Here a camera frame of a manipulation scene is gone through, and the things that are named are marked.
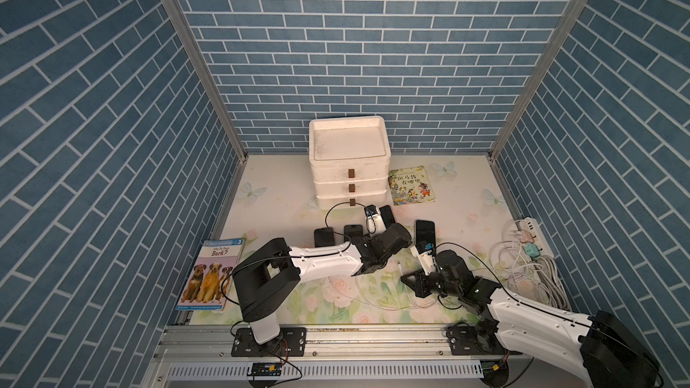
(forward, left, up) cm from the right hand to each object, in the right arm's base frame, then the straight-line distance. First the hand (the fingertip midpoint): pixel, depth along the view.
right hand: (403, 280), depth 81 cm
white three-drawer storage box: (+30, +19, +21) cm, 41 cm away
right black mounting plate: (-15, -17, +5) cm, 23 cm away
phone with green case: (+19, +17, -5) cm, 26 cm away
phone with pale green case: (+17, -8, -2) cm, 19 cm away
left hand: (+12, +1, +6) cm, 14 cm away
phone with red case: (+15, +6, +12) cm, 20 cm away
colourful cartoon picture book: (+40, -5, -3) cm, 40 cm away
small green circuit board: (-25, +37, -7) cm, 45 cm away
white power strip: (+25, -47, -2) cm, 53 cm away
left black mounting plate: (-18, +31, -2) cm, 36 cm away
